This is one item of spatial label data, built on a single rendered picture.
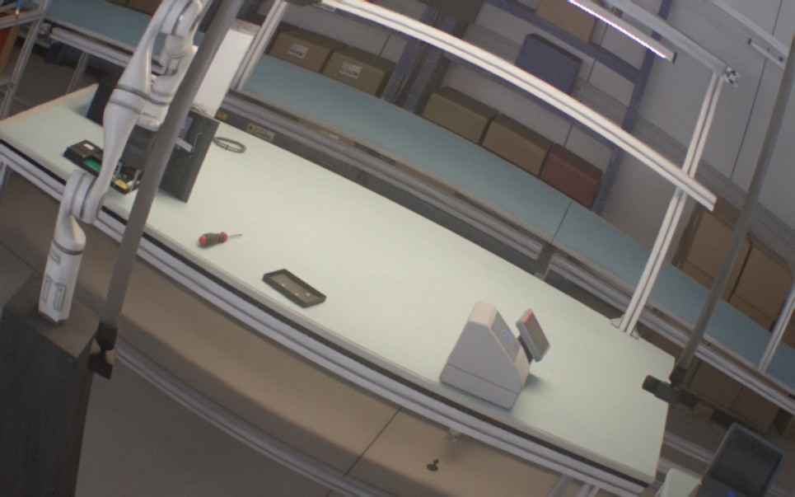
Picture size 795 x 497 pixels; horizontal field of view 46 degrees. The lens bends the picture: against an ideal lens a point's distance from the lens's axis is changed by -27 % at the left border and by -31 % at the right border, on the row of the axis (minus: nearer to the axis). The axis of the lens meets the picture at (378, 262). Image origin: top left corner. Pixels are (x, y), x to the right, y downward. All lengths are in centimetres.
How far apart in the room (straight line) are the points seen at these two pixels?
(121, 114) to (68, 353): 49
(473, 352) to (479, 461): 207
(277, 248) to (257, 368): 175
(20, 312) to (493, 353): 103
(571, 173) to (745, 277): 138
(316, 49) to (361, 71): 29
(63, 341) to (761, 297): 426
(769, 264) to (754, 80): 142
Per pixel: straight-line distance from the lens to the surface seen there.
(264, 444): 363
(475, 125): 627
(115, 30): 459
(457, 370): 246
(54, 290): 230
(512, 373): 245
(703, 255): 571
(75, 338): 232
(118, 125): 222
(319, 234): 292
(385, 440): 436
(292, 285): 260
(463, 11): 444
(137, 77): 223
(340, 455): 413
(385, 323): 262
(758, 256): 573
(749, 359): 411
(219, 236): 263
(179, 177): 281
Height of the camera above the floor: 199
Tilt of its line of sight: 20 degrees down
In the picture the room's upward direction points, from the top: 24 degrees clockwise
